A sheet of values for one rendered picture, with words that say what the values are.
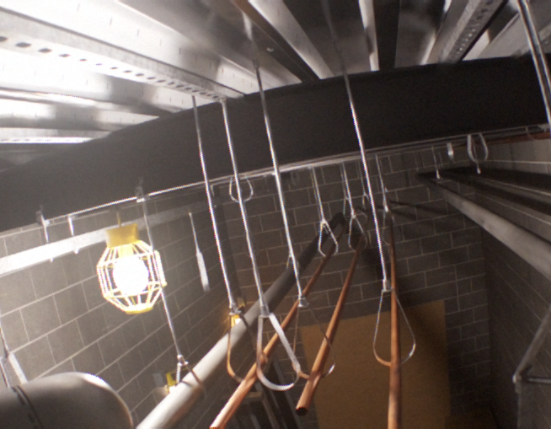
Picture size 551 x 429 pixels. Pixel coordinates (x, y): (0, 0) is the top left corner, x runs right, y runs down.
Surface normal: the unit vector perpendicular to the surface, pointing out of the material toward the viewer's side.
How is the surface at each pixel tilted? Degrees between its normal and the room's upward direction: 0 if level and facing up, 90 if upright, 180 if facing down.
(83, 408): 54
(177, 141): 90
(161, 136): 90
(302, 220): 90
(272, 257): 90
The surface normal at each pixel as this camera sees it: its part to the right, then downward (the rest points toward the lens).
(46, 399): 0.20, -0.87
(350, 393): -0.18, 0.11
